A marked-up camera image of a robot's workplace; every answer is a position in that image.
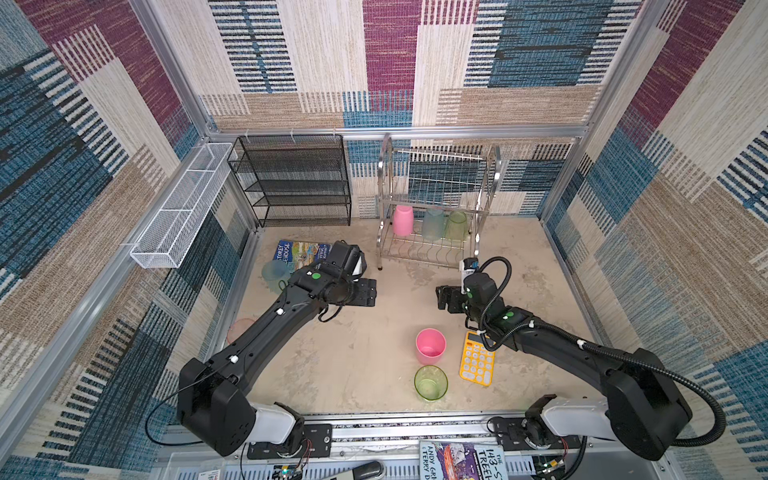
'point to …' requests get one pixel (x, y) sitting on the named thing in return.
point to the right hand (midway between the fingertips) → (451, 292)
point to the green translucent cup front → (430, 383)
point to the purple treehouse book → (462, 461)
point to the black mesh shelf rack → (294, 181)
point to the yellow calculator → (478, 360)
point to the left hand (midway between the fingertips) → (364, 288)
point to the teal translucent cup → (433, 223)
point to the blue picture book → (298, 254)
